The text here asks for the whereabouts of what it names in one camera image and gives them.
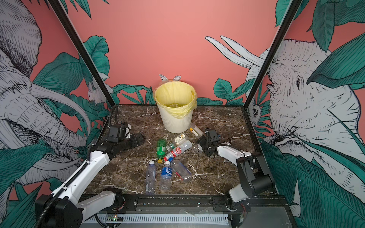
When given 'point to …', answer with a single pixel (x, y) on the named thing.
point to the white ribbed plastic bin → (177, 126)
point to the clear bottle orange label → (196, 132)
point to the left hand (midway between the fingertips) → (139, 137)
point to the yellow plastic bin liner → (176, 98)
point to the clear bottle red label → (180, 149)
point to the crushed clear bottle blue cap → (183, 172)
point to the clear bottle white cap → (150, 178)
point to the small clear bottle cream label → (179, 139)
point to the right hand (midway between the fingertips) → (197, 142)
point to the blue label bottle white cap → (166, 176)
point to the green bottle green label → (161, 149)
